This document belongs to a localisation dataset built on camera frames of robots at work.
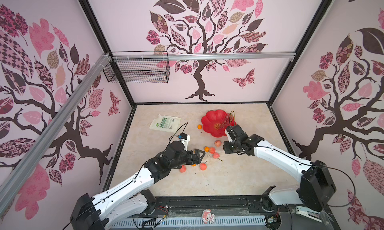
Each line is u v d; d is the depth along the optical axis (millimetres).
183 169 834
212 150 906
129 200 574
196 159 656
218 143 942
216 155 880
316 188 410
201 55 945
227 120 1033
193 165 856
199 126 1037
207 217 681
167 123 1067
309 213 702
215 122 1075
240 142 629
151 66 948
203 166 854
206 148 926
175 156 570
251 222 697
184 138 678
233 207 759
